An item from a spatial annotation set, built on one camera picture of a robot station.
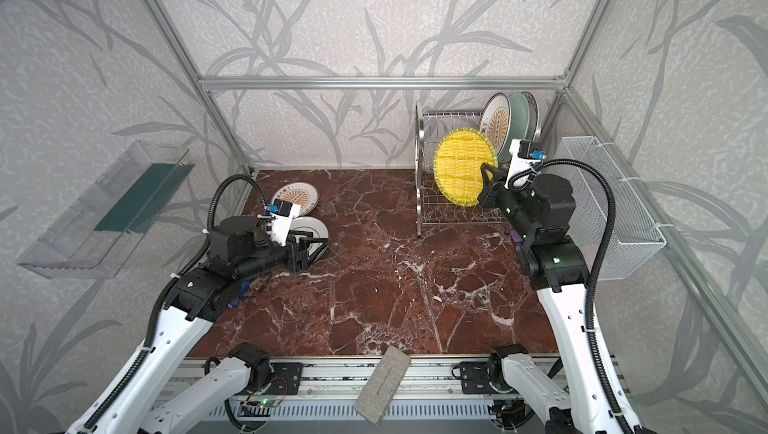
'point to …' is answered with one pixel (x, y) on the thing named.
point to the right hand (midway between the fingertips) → (485, 156)
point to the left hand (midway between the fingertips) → (323, 231)
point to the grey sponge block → (382, 385)
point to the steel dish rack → (431, 205)
